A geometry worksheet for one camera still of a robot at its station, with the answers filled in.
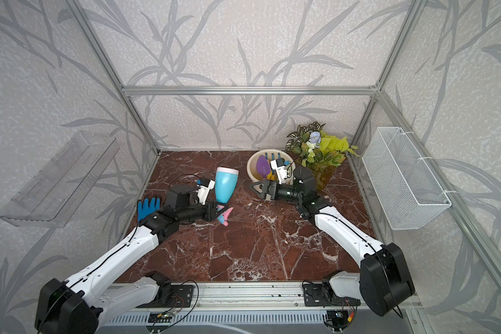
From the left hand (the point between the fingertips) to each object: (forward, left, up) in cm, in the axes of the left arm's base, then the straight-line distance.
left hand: (225, 206), depth 76 cm
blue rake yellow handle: (+28, -19, -4) cm, 34 cm away
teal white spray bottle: (+6, 0, +7) cm, 9 cm away
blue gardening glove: (+7, +39, -17) cm, 44 cm away
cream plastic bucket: (+20, -9, -3) cm, 22 cm away
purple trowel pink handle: (+26, -14, -7) cm, 30 cm away
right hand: (+4, -11, +7) cm, 13 cm away
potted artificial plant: (+26, -39, +4) cm, 47 cm away
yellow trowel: (+22, -18, -10) cm, 30 cm away
